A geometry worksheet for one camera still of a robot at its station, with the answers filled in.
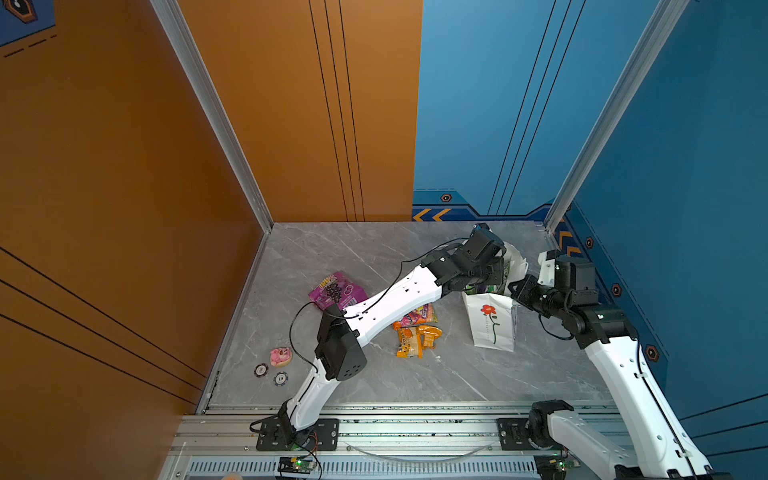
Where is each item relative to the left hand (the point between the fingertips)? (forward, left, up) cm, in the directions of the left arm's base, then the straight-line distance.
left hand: (504, 267), depth 75 cm
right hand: (-4, 0, -2) cm, 4 cm away
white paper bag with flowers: (-9, +2, -8) cm, 13 cm away
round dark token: (-17, +66, -27) cm, 73 cm away
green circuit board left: (-39, +51, -28) cm, 70 cm away
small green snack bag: (-9, +11, +4) cm, 15 cm away
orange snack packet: (-9, +22, -24) cm, 34 cm away
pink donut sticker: (-14, +60, -24) cm, 66 cm away
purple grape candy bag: (+6, +46, -20) cm, 51 cm away
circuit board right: (-39, -11, -27) cm, 49 cm away
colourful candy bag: (-1, +18, -23) cm, 29 cm away
